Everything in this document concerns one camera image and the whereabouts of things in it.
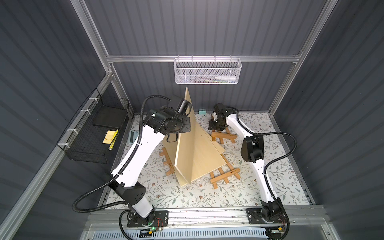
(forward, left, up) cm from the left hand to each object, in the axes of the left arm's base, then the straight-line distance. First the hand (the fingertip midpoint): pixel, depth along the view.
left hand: (187, 127), depth 68 cm
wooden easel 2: (-11, -21, -32) cm, 40 cm away
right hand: (+23, -17, -29) cm, 41 cm away
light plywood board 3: (-14, +3, +1) cm, 15 cm away
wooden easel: (+17, -22, -29) cm, 40 cm away
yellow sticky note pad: (0, +40, -8) cm, 41 cm away
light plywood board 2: (+7, -19, -30) cm, 36 cm away
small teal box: (+43, -9, -32) cm, 55 cm away
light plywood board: (+1, -5, -30) cm, 30 cm away
